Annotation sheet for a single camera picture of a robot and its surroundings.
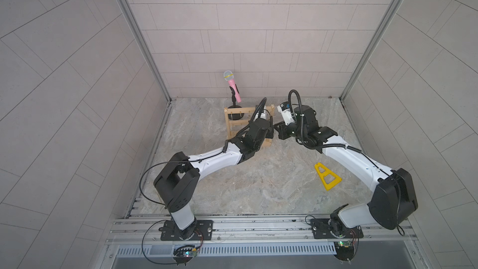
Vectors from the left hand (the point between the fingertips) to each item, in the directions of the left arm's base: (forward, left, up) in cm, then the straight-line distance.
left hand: (272, 119), depth 83 cm
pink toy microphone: (+21, +21, +7) cm, 31 cm away
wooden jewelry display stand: (-1, +19, +6) cm, 21 cm away
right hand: (-3, 0, 0) cm, 3 cm away
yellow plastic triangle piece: (-17, -26, -17) cm, 36 cm away
